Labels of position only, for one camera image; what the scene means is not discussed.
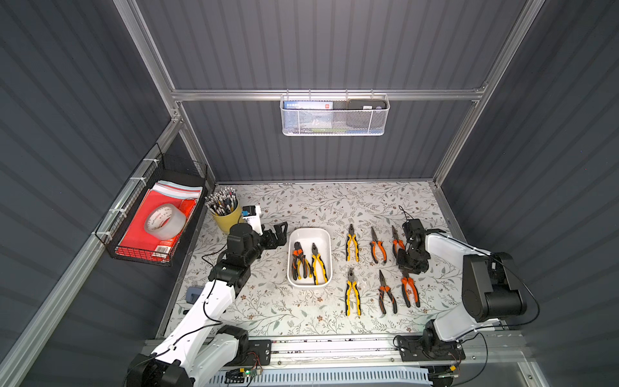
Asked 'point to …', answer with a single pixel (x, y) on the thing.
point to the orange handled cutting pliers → (373, 245)
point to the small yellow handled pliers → (352, 237)
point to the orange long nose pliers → (384, 287)
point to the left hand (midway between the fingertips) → (277, 225)
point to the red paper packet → (134, 241)
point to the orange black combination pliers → (405, 280)
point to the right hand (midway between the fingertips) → (404, 268)
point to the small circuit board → (238, 375)
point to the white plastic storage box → (305, 237)
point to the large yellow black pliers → (350, 284)
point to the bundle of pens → (222, 201)
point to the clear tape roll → (164, 222)
